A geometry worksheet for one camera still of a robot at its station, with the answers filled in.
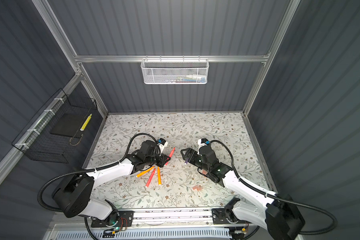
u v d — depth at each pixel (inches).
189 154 28.2
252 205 22.4
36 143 25.3
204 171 26.5
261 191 17.9
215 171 23.6
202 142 29.4
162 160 29.8
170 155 34.0
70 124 29.4
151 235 30.3
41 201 16.3
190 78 36.0
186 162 36.8
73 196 17.1
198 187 32.9
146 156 26.9
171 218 29.8
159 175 34.6
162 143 30.6
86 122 30.8
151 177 34.1
